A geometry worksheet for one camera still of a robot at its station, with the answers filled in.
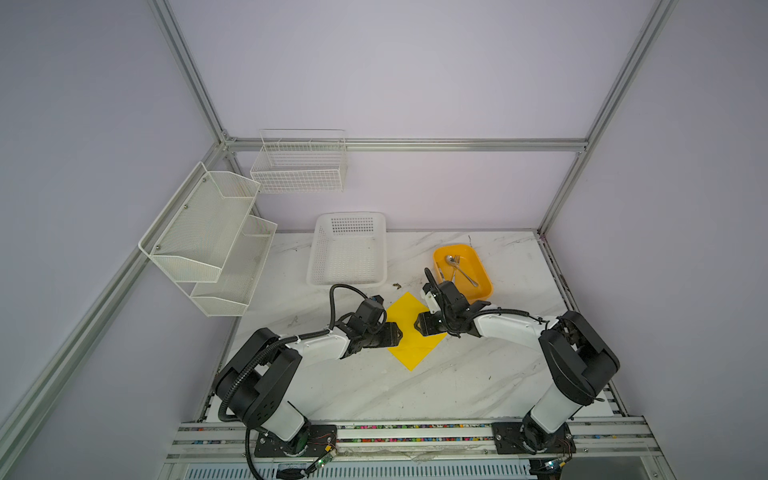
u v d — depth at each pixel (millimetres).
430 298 756
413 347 903
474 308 686
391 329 800
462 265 1103
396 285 1045
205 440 749
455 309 716
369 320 717
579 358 463
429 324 813
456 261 1110
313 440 731
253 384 443
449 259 1103
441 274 1025
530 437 656
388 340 796
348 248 1157
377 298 848
